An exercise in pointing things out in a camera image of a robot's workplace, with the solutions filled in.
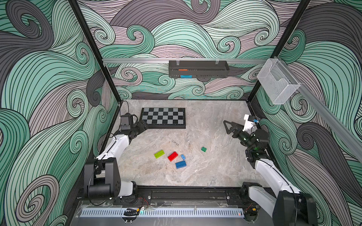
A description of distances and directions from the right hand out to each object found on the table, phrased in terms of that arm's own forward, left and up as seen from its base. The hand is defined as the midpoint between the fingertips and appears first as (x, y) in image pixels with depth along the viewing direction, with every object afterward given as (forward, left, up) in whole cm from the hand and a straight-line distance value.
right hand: (229, 122), depth 79 cm
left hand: (+5, +52, -9) cm, 53 cm away
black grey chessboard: (+17, +40, -17) cm, 47 cm away
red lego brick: (-11, +33, -21) cm, 40 cm away
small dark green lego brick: (-6, +13, -22) cm, 26 cm away
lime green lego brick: (-9, +42, -22) cm, 48 cm away
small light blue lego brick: (-12, +26, -21) cm, 36 cm away
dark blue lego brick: (-17, +28, -20) cm, 38 cm away
